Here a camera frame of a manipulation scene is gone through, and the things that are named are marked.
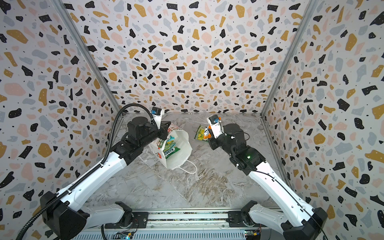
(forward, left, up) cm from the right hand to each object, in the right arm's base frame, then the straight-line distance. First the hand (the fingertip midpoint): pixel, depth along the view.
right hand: (208, 126), depth 68 cm
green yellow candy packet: (+20, +5, -33) cm, 39 cm away
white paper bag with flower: (+14, +17, -30) cm, 37 cm away
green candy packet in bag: (+5, +23, -27) cm, 36 cm away
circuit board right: (-38, -21, -36) cm, 56 cm away
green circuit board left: (-39, +39, -34) cm, 65 cm away
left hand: (+5, +19, -1) cm, 19 cm away
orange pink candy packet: (-2, +1, -4) cm, 5 cm away
